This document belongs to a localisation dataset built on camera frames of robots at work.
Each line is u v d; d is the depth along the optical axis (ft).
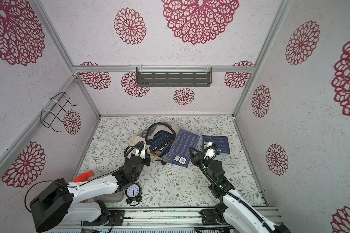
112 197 2.54
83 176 2.76
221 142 3.34
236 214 1.91
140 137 2.83
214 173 1.89
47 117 2.39
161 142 3.09
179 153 2.53
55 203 1.37
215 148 2.18
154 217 2.46
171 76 3.14
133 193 2.60
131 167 1.98
